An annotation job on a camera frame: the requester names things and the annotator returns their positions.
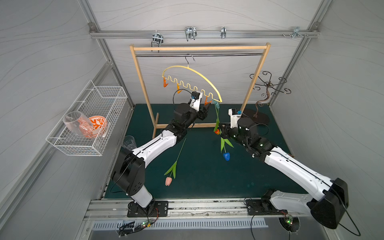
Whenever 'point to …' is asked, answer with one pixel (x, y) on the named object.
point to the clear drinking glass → (129, 142)
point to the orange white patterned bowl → (99, 124)
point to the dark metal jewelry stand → (256, 115)
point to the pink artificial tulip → (168, 180)
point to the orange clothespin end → (165, 83)
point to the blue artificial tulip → (226, 155)
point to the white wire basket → (104, 101)
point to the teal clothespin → (217, 103)
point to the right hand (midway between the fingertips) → (220, 123)
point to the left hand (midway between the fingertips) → (207, 101)
